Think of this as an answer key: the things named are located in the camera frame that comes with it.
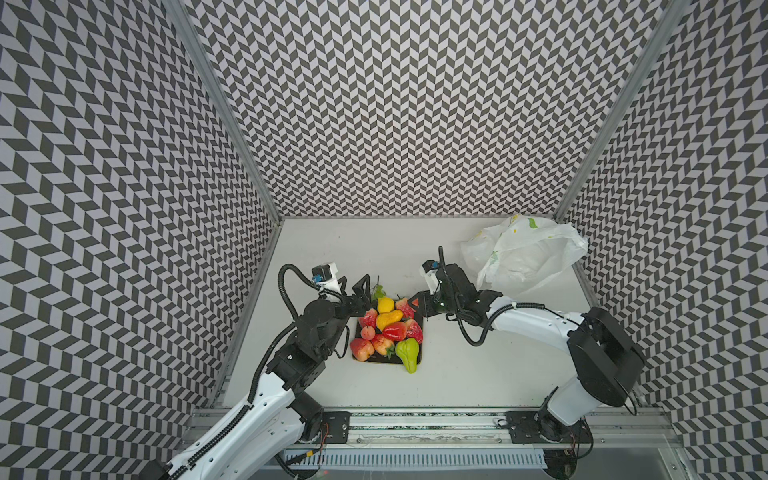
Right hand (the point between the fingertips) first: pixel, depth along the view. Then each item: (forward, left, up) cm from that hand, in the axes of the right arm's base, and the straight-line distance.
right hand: (413, 309), depth 85 cm
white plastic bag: (+25, -41, -8) cm, 49 cm away
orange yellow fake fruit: (-2, +8, -1) cm, 9 cm away
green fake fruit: (-11, +2, -2) cm, 12 cm away
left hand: (0, +13, +16) cm, 21 cm away
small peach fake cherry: (-6, +13, -2) cm, 15 cm away
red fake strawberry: (-10, +15, -2) cm, 18 cm away
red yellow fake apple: (-5, 0, -3) cm, 6 cm away
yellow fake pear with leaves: (+3, +9, -3) cm, 10 cm away
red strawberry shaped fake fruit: (+2, +3, -2) cm, 4 cm away
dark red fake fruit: (-7, +5, 0) cm, 8 cm away
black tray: (-12, +9, -4) cm, 16 cm away
